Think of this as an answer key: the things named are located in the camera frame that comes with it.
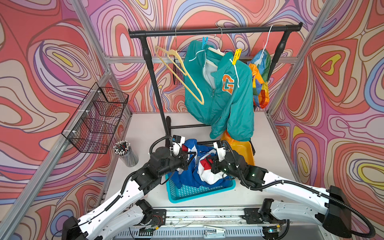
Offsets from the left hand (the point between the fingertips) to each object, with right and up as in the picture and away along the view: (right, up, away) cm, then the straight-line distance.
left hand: (197, 155), depth 68 cm
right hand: (+5, -5, +7) cm, 10 cm away
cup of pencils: (-40, +1, +11) cm, 42 cm away
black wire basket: (-54, +15, +10) cm, 57 cm away
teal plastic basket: (-7, -24, +14) cm, 29 cm away
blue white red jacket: (+1, -11, +7) cm, 13 cm away
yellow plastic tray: (+33, -1, +29) cm, 44 cm away
